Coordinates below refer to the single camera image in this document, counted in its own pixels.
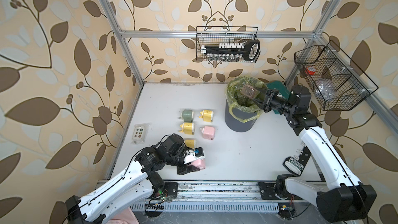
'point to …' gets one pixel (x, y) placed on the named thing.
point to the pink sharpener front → (200, 163)
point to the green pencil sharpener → (187, 115)
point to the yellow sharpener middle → (187, 128)
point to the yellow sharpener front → (190, 143)
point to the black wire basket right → (338, 84)
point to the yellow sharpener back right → (207, 115)
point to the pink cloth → (126, 216)
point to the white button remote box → (139, 132)
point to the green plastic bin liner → (242, 107)
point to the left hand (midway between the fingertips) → (195, 159)
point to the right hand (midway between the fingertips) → (251, 90)
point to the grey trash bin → (238, 125)
